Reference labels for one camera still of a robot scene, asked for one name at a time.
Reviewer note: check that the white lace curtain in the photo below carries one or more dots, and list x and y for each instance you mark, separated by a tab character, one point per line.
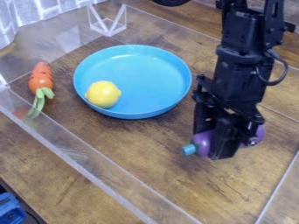
23	12

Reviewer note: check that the orange toy carrot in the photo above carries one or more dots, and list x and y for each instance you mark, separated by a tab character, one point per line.
40	85

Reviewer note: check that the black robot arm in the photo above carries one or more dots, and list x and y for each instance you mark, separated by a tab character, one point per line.
244	35

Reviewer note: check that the blue device at corner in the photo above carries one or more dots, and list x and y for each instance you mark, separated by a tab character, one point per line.
11	211

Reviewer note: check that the clear acrylic barrier wall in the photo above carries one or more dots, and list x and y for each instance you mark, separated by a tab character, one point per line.
91	169

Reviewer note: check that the blue round plastic tray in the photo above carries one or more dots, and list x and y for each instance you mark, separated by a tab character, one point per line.
152	77

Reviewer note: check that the purple toy eggplant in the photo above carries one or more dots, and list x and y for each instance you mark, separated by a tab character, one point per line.
200	142

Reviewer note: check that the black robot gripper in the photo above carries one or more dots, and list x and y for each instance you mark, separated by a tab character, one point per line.
227	100

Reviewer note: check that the yellow toy lemon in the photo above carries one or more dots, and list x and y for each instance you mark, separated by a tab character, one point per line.
103	94

